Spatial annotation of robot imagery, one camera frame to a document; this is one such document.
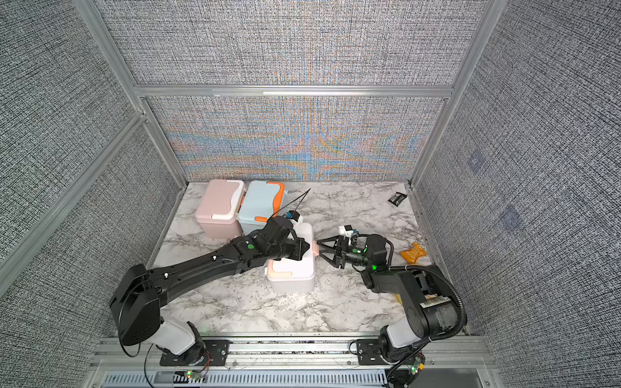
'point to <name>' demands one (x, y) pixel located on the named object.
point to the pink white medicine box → (217, 208)
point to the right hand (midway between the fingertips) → (318, 243)
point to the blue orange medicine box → (262, 200)
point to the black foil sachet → (397, 198)
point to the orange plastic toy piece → (413, 254)
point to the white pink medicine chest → (292, 276)
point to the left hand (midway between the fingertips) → (314, 247)
